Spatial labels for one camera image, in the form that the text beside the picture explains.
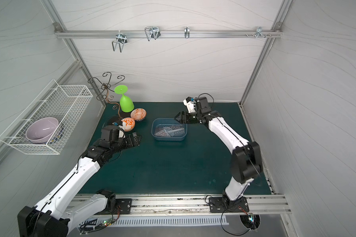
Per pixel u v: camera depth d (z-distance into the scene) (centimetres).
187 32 78
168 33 79
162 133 101
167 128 104
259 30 77
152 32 76
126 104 89
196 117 72
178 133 102
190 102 78
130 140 69
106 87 87
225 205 66
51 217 38
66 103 78
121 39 78
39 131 62
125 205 73
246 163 46
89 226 67
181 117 75
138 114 111
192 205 75
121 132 63
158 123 102
